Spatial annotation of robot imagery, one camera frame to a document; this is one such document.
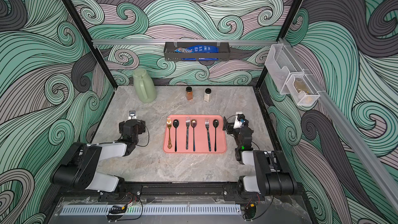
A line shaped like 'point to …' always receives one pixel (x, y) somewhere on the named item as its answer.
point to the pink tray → (195, 134)
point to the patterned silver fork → (187, 122)
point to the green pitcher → (144, 86)
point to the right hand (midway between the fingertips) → (236, 117)
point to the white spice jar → (208, 96)
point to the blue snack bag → (198, 48)
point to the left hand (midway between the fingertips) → (133, 119)
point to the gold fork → (169, 122)
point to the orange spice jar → (189, 93)
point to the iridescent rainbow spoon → (193, 124)
